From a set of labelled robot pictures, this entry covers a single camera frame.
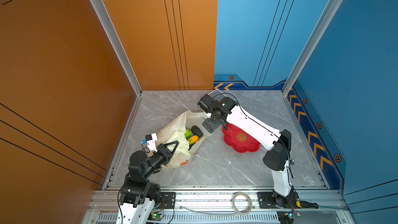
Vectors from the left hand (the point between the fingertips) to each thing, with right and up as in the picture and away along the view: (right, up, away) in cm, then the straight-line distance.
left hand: (179, 142), depth 69 cm
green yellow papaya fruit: (+5, -4, +21) cm, 22 cm away
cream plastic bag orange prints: (-3, +5, +3) cm, 6 cm away
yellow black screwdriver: (+57, -29, +2) cm, 64 cm away
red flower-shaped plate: (+32, -5, +25) cm, 41 cm away
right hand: (+16, +8, +13) cm, 22 cm away
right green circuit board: (+49, -35, +2) cm, 60 cm away
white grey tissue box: (+20, +24, +39) cm, 50 cm away
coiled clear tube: (+33, -31, +3) cm, 45 cm away
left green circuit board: (-10, -34, +2) cm, 36 cm away
